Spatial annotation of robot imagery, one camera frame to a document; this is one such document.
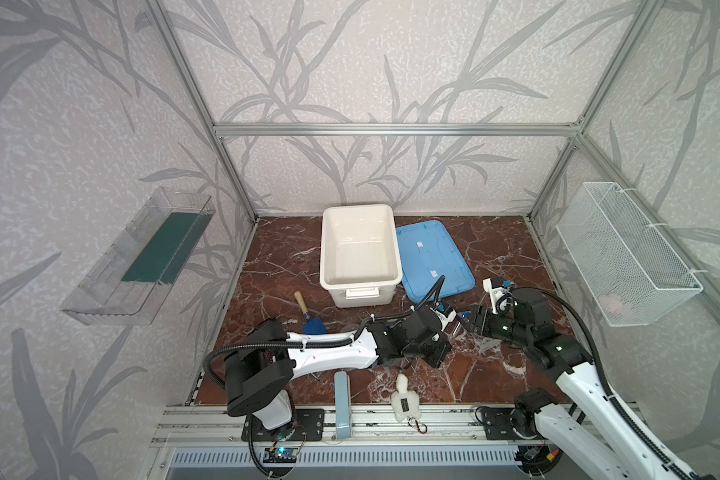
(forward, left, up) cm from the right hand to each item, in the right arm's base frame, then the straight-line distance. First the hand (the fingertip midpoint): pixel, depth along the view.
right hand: (459, 305), depth 77 cm
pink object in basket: (-1, -37, +3) cm, 37 cm away
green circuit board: (-31, +45, -17) cm, 57 cm away
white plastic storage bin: (+27, +28, -15) cm, 42 cm away
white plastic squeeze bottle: (-20, +14, -13) cm, 28 cm away
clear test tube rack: (-5, -10, -16) cm, 19 cm away
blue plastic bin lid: (+29, +4, -17) cm, 34 cm away
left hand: (-8, +2, -5) cm, 9 cm away
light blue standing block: (-20, +30, -12) cm, 38 cm away
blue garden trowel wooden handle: (+2, +42, -17) cm, 45 cm away
